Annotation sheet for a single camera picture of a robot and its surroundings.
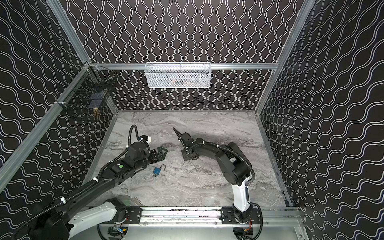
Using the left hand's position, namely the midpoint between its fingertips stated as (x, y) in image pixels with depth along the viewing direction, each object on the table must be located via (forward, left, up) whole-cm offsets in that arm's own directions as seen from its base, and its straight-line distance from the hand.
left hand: (165, 152), depth 79 cm
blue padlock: (-3, +8, -17) cm, 19 cm away
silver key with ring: (-6, +9, -17) cm, 19 cm away
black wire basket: (+34, +54, +13) cm, 64 cm away
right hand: (+9, -11, -17) cm, 22 cm away
